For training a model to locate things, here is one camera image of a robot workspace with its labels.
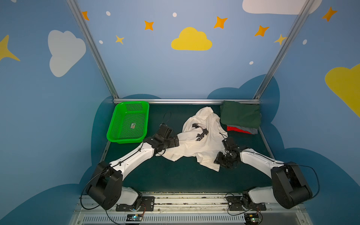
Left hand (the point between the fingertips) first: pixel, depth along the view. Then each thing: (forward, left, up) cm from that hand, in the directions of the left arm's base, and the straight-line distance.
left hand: (174, 141), depth 86 cm
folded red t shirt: (+13, -52, -9) cm, 54 cm away
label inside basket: (+20, +34, -11) cm, 41 cm away
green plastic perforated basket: (+24, +38, -12) cm, 46 cm away
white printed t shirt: (+11, -20, -10) cm, 25 cm away
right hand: (-9, -28, -11) cm, 31 cm away
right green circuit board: (-38, -42, -13) cm, 58 cm away
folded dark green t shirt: (+27, -51, -4) cm, 58 cm away
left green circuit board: (-39, +19, -12) cm, 45 cm away
